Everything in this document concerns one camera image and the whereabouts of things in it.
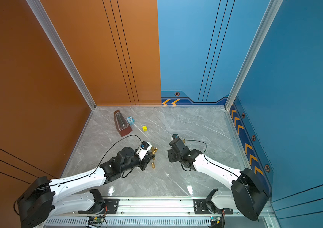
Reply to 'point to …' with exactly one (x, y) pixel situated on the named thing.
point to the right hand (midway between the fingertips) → (172, 153)
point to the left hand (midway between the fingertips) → (153, 152)
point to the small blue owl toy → (130, 120)
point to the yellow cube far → (145, 128)
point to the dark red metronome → (123, 128)
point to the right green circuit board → (215, 219)
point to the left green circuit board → (99, 219)
